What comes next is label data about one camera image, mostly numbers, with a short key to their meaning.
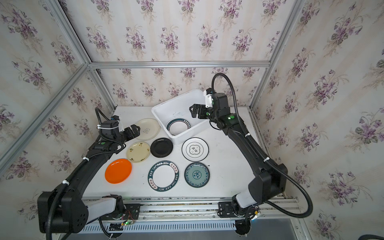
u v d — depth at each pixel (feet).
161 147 3.15
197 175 2.81
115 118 2.40
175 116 3.76
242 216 2.35
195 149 3.14
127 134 2.41
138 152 3.05
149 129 3.51
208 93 2.18
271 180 1.31
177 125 3.55
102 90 3.53
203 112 2.20
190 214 2.40
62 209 1.26
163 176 2.75
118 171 2.82
